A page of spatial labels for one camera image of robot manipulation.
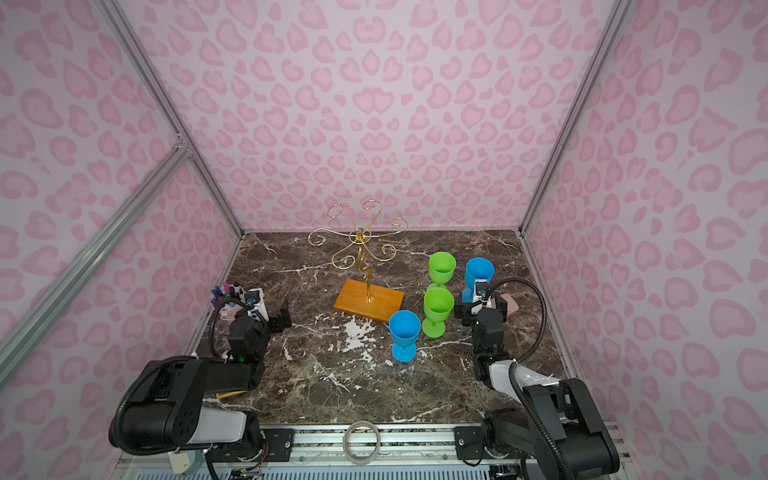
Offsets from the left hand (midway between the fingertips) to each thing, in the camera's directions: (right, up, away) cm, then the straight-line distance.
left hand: (270, 297), depth 89 cm
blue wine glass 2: (+62, +9, +3) cm, 63 cm away
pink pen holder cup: (-14, +3, +1) cm, 14 cm away
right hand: (+62, +2, -2) cm, 62 cm away
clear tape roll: (+28, -36, -18) cm, 49 cm away
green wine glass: (+50, -2, -3) cm, 50 cm away
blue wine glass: (+40, -8, -7) cm, 41 cm away
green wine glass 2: (+51, +8, +2) cm, 52 cm away
